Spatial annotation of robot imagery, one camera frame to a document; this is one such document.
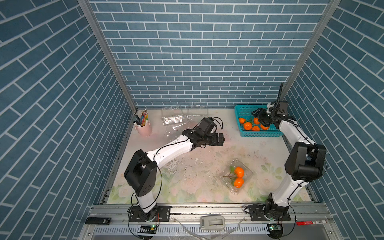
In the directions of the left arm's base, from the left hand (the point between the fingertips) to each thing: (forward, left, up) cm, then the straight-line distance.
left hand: (222, 141), depth 83 cm
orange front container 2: (-19, -8, -11) cm, 24 cm away
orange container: (+25, -18, -11) cm, 33 cm away
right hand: (+19, -23, +2) cm, 30 cm away
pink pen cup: (+16, +50, -13) cm, 54 cm away
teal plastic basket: (+31, -21, -7) cm, 38 cm away
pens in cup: (+20, +49, -4) cm, 53 cm away
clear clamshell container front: (-14, -8, -14) cm, 21 cm away
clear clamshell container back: (+38, +16, -17) cm, 44 cm away
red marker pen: (-37, -39, -14) cm, 56 cm away
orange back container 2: (+21, -35, -14) cm, 43 cm away
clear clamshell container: (+21, +32, -7) cm, 39 cm away
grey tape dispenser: (-37, +7, -14) cm, 40 cm away
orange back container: (+19, -28, -12) cm, 35 cm away
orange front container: (-13, -10, -11) cm, 20 cm away
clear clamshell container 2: (+16, +30, -11) cm, 36 cm away
